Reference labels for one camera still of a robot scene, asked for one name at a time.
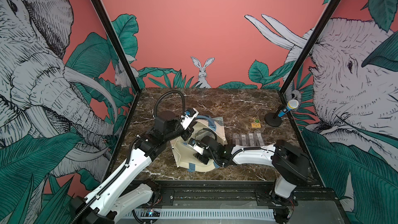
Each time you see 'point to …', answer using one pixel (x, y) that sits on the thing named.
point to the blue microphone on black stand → (274, 119)
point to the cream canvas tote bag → (183, 152)
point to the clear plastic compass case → (236, 139)
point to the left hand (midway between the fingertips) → (196, 119)
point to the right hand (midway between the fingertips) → (194, 149)
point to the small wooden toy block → (256, 125)
